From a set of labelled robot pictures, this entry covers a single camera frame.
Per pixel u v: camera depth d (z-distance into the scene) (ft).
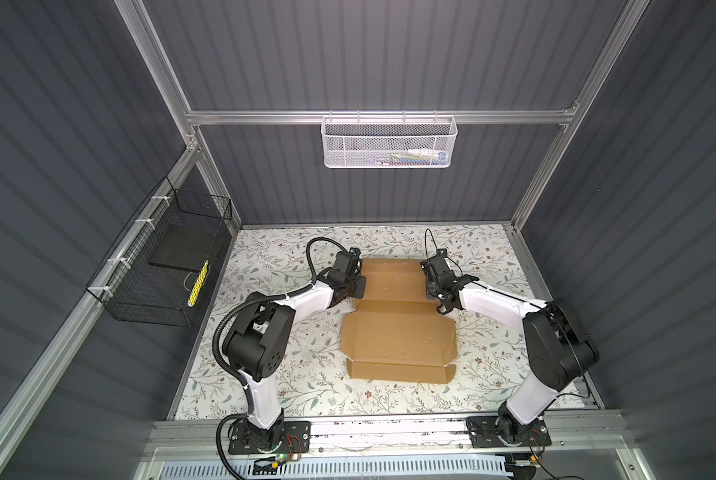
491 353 2.86
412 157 3.01
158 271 2.37
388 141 4.05
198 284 2.35
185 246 2.59
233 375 1.63
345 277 2.47
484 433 2.42
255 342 1.64
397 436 2.47
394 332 2.99
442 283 2.38
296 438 2.37
